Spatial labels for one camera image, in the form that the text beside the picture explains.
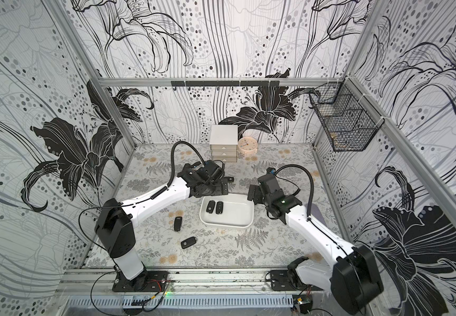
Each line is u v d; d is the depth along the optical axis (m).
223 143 1.06
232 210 0.90
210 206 0.92
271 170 0.73
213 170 0.65
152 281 0.72
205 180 0.61
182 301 0.70
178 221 0.87
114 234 0.44
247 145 1.15
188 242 0.82
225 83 0.92
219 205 0.92
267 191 0.62
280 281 0.73
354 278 0.38
